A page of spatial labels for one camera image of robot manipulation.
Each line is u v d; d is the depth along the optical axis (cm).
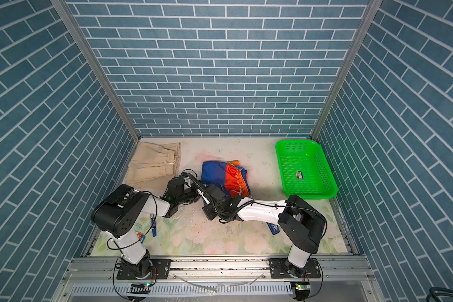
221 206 65
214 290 70
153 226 84
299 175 103
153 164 104
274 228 82
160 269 74
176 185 74
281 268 74
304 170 107
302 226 45
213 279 72
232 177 95
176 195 76
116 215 48
